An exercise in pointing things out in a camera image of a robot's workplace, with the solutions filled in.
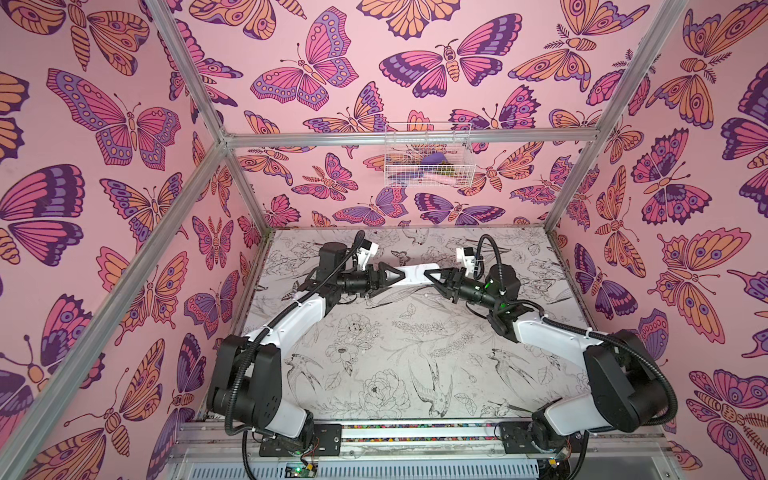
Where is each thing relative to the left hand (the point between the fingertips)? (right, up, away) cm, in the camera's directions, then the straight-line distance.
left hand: (401, 279), depth 78 cm
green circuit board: (-25, -46, -5) cm, 53 cm away
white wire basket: (+2, +42, +19) cm, 47 cm away
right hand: (+6, +2, -2) cm, 7 cm away
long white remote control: (+4, +2, 0) cm, 4 cm away
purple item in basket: (+12, +38, +19) cm, 44 cm away
